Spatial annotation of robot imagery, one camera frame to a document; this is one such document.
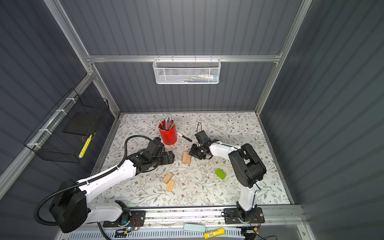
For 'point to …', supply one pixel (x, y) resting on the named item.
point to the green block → (220, 173)
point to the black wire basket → (63, 135)
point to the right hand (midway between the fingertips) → (191, 154)
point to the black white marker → (183, 136)
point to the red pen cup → (167, 128)
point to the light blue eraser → (194, 227)
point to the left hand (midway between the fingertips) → (168, 156)
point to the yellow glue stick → (214, 233)
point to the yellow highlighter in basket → (85, 146)
